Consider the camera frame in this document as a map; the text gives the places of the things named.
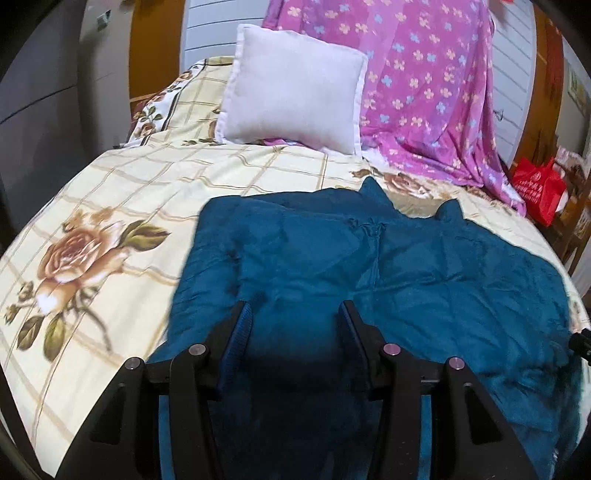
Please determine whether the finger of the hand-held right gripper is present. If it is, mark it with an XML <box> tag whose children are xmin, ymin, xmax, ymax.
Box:
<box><xmin>569</xmin><ymin>329</ymin><xmax>591</xmax><ymax>358</ymax></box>

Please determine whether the white slatted wooden headboard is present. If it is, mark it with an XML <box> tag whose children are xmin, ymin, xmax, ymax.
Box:
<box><xmin>129</xmin><ymin>0</ymin><xmax>564</xmax><ymax>167</ymax></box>

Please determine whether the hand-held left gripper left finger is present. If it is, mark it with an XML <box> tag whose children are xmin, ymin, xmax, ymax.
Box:
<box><xmin>55</xmin><ymin>300</ymin><xmax>254</xmax><ymax>480</ymax></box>

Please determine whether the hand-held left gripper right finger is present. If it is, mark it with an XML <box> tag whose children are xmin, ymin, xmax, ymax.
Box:
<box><xmin>339</xmin><ymin>299</ymin><xmax>539</xmax><ymax>480</ymax></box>

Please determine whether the wooden chair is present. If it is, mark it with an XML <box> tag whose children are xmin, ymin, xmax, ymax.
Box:
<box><xmin>549</xmin><ymin>148</ymin><xmax>591</xmax><ymax>278</ymax></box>

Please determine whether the cream checked floral bed sheet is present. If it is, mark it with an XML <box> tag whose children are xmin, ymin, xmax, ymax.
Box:
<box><xmin>0</xmin><ymin>55</ymin><xmax>591</xmax><ymax>480</ymax></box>

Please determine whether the teal puffer jacket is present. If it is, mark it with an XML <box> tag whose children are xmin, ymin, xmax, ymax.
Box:
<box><xmin>148</xmin><ymin>178</ymin><xmax>583</xmax><ymax>480</ymax></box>

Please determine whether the white pillow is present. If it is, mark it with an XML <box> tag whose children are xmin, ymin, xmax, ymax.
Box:
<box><xmin>215</xmin><ymin>24</ymin><xmax>369</xmax><ymax>157</ymax></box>

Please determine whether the pink floral blanket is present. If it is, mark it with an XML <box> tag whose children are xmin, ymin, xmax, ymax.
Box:
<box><xmin>262</xmin><ymin>0</ymin><xmax>527</xmax><ymax>217</ymax></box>

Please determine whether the framed wall picture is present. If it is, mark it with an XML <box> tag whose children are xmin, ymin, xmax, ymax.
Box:
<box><xmin>566</xmin><ymin>65</ymin><xmax>588</xmax><ymax>108</ymax></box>

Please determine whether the red shopping bag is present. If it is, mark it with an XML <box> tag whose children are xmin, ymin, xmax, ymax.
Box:
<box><xmin>512</xmin><ymin>157</ymin><xmax>568</xmax><ymax>227</ymax></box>

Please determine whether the grey refrigerator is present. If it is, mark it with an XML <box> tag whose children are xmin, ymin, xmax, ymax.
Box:
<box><xmin>0</xmin><ymin>0</ymin><xmax>134</xmax><ymax>213</ymax></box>

